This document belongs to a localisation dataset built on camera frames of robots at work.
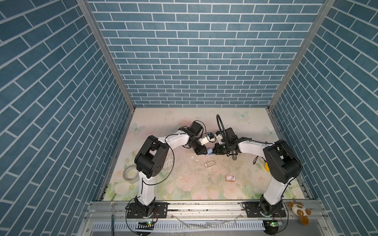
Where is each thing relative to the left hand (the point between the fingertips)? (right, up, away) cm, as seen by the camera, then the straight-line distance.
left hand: (205, 151), depth 92 cm
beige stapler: (+18, -4, -1) cm, 19 cm away
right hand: (+4, 0, +2) cm, 4 cm away
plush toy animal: (+45, -25, -20) cm, 55 cm away
